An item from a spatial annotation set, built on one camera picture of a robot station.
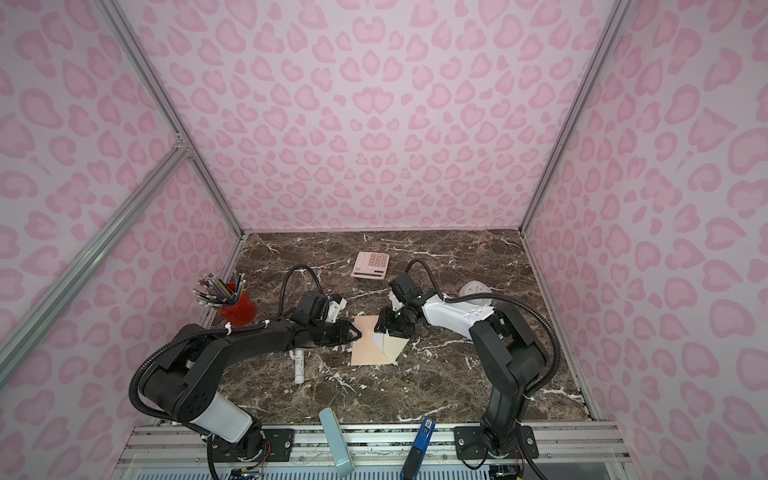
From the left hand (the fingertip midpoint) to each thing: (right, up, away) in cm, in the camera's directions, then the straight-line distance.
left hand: (359, 332), depth 88 cm
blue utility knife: (+18, -25, -12) cm, 33 cm away
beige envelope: (+2, -6, +1) cm, 6 cm away
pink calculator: (+2, +19, +18) cm, 27 cm away
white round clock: (+38, +12, +12) cm, 41 cm away
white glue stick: (-16, -8, -4) cm, 19 cm away
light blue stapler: (-3, -25, -16) cm, 30 cm away
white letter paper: (+6, -3, +2) cm, 6 cm away
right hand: (+6, +1, -1) cm, 7 cm away
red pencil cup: (-36, +5, +4) cm, 37 cm away
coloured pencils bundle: (-41, +12, -3) cm, 43 cm away
